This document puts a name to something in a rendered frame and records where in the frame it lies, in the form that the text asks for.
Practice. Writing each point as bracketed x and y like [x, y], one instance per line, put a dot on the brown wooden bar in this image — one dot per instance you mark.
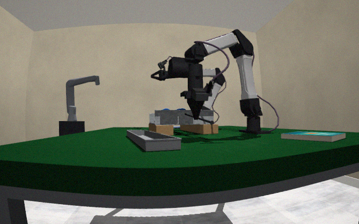
[202, 129]

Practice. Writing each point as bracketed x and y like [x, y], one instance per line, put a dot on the tan wooden block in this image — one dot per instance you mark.
[163, 129]

